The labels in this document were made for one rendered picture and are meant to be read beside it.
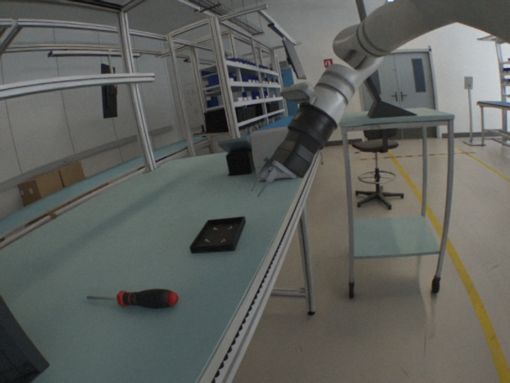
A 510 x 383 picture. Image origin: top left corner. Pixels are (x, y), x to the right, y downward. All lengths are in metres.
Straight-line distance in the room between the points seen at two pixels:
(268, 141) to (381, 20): 0.48
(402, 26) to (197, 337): 0.47
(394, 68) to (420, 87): 0.74
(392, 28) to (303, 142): 0.23
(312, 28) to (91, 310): 6.54
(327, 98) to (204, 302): 0.37
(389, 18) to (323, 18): 6.28
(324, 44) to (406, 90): 2.15
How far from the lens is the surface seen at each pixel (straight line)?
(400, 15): 0.41
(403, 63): 6.71
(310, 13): 6.74
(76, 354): 0.38
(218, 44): 2.76
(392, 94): 6.61
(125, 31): 1.58
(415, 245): 1.75
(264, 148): 0.76
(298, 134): 0.46
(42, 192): 3.76
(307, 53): 6.54
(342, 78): 0.50
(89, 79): 1.26
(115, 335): 0.37
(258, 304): 0.43
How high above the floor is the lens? 1.22
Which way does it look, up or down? 18 degrees down
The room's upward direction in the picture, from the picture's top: 11 degrees counter-clockwise
